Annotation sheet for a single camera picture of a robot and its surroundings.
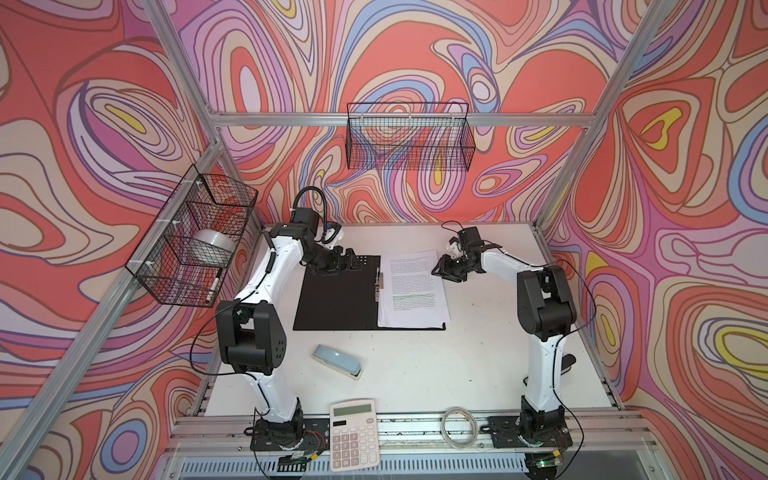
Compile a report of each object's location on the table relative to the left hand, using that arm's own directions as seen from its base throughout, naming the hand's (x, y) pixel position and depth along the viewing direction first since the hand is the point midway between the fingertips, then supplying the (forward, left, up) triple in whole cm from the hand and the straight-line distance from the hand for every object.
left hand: (350, 266), depth 86 cm
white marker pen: (-13, +32, +8) cm, 35 cm away
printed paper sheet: (+2, -20, -18) cm, 27 cm away
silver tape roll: (-3, +33, +14) cm, 36 cm away
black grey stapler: (-23, -60, -13) cm, 66 cm away
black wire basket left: (-6, +38, +13) cm, 41 cm away
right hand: (+7, -29, -16) cm, 33 cm away
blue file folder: (-3, +4, -16) cm, 17 cm away
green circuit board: (-46, +13, -20) cm, 51 cm away
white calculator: (-40, -2, -16) cm, 43 cm away
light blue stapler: (-22, +3, -16) cm, 27 cm away
